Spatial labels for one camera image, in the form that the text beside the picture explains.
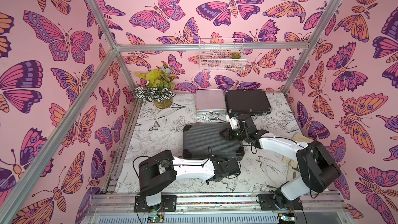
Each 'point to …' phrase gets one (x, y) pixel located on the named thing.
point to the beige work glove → (299, 137)
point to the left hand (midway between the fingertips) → (215, 163)
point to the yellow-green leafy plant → (158, 78)
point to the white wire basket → (219, 60)
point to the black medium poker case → (249, 101)
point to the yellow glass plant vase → (166, 103)
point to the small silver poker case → (210, 102)
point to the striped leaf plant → (153, 94)
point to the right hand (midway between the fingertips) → (221, 132)
